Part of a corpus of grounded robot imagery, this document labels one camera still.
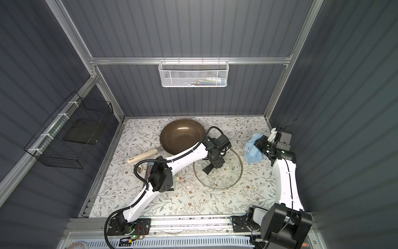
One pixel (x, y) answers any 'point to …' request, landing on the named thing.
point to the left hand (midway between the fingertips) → (219, 162)
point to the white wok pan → (177, 136)
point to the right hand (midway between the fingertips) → (260, 141)
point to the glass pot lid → (225, 176)
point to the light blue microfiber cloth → (252, 153)
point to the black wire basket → (68, 138)
